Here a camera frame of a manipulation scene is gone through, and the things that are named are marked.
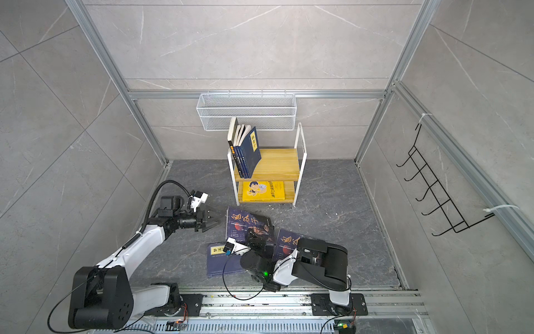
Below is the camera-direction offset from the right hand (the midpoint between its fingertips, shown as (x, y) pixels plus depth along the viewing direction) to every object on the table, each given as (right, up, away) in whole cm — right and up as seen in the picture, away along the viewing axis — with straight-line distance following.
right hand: (254, 229), depth 83 cm
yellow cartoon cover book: (+3, +15, +17) cm, 23 cm away
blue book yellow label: (-2, +32, 0) cm, 32 cm away
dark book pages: (-6, +30, -9) cm, 32 cm away
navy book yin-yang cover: (-5, +31, -9) cm, 32 cm away
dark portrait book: (-6, +3, 0) cm, 7 cm away
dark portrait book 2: (+14, -7, +4) cm, 16 cm away
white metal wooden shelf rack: (+9, +27, +7) cm, 29 cm away
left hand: (-12, +6, -5) cm, 14 cm away
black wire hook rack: (+62, +13, -20) cm, 66 cm away
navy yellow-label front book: (-15, -14, 0) cm, 21 cm away
